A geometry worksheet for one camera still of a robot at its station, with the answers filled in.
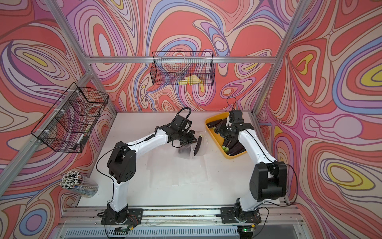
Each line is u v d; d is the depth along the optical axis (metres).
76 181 0.68
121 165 0.51
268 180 0.44
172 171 0.89
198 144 0.93
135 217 0.72
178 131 0.72
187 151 0.92
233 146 0.96
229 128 0.63
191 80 0.91
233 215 0.73
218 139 0.98
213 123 1.08
